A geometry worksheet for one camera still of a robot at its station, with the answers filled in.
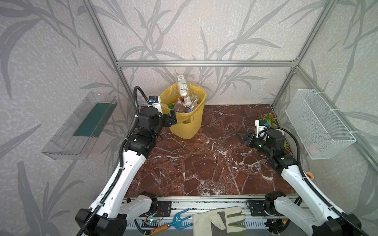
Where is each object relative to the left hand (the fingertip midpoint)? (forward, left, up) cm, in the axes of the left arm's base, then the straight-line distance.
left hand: (168, 105), depth 70 cm
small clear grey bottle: (+15, -12, -12) cm, 23 cm away
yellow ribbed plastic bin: (+2, -9, -18) cm, 20 cm away
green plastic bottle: (+12, +1, -13) cm, 18 cm away
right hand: (-5, -38, -13) cm, 40 cm away
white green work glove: (-44, -24, -34) cm, 61 cm away
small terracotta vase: (-25, -72, -24) cm, 80 cm away
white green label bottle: (+17, -6, -5) cm, 19 cm away
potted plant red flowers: (+8, -59, -19) cm, 63 cm away
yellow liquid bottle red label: (+10, -4, -11) cm, 15 cm away
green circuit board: (-45, +8, -38) cm, 59 cm away
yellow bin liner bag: (+22, +3, -13) cm, 25 cm away
